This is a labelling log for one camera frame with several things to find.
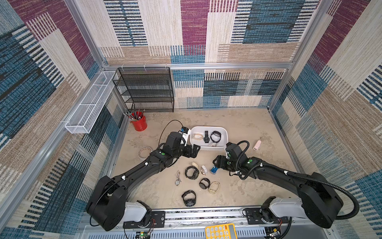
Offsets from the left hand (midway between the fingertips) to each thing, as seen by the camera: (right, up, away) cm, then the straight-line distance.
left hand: (194, 145), depth 83 cm
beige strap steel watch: (0, -11, +4) cm, 12 cm away
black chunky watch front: (-3, -27, -8) cm, 29 cm away
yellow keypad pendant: (+15, -37, -14) cm, 42 cm away
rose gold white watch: (+6, -14, +2) cm, 15 cm away
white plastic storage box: (+11, +2, +19) cm, 22 cm away
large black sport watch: (+1, -16, +2) cm, 17 cm away
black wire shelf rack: (-33, +37, +25) cm, 56 cm away
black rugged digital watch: (+16, +5, +18) cm, 25 cm away
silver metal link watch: (-9, -20, +2) cm, 23 cm away
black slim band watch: (+6, -21, +1) cm, 22 cm away
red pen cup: (-38, +11, +24) cm, 47 cm away
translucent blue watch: (+11, -14, +2) cm, 18 cm away
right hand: (+14, -12, +3) cm, 19 cm away
